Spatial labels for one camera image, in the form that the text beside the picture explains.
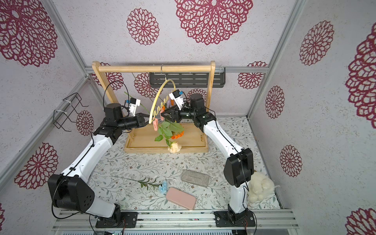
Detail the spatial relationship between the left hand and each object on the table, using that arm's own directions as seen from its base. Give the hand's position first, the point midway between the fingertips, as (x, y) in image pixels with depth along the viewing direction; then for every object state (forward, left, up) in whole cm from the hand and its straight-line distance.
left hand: (153, 118), depth 75 cm
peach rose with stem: (-10, -10, -13) cm, 19 cm away
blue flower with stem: (-27, -4, -27) cm, 38 cm away
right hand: (+1, -5, +4) cm, 6 cm away
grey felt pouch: (-21, -22, -29) cm, 42 cm away
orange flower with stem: (-2, -12, -8) cm, 15 cm away
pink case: (-31, -14, -31) cm, 46 cm away
